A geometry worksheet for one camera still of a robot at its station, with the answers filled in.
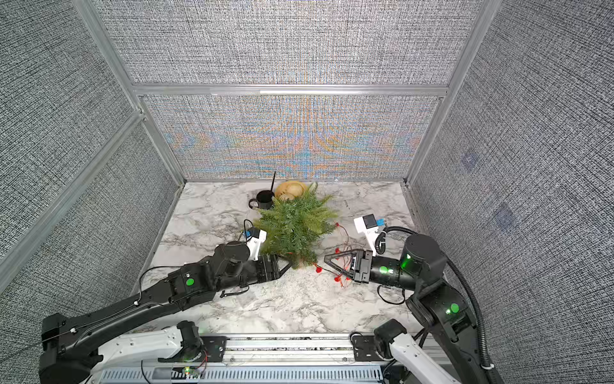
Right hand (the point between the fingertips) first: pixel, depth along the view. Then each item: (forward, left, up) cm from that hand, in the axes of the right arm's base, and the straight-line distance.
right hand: (328, 260), depth 51 cm
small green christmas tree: (+15, +8, -10) cm, 20 cm away
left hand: (+5, +8, -15) cm, 18 cm away
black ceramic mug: (+41, +23, -30) cm, 56 cm away
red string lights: (+10, -8, -38) cm, 40 cm away
